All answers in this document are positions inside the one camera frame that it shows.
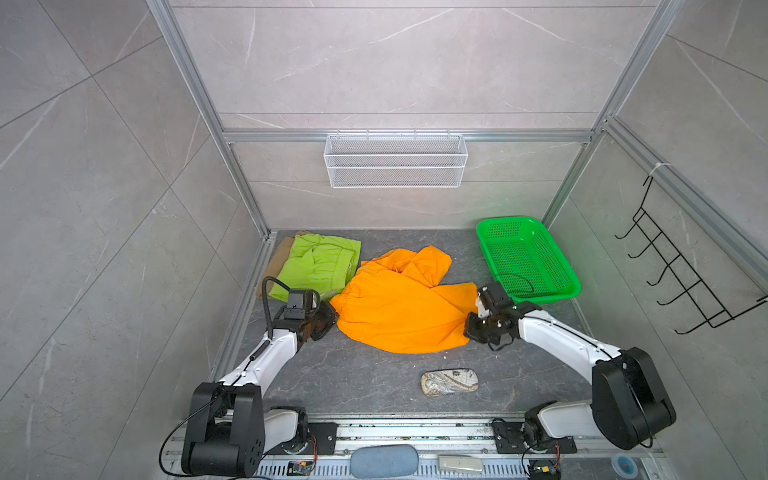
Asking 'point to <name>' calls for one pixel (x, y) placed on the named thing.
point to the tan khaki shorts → (276, 264)
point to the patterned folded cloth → (441, 382)
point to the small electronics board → (299, 467)
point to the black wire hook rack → (712, 310)
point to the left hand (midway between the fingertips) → (338, 306)
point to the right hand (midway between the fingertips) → (464, 329)
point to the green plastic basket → (524, 259)
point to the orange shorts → (396, 302)
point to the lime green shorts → (318, 264)
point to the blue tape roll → (625, 465)
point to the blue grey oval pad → (384, 461)
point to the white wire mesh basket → (396, 161)
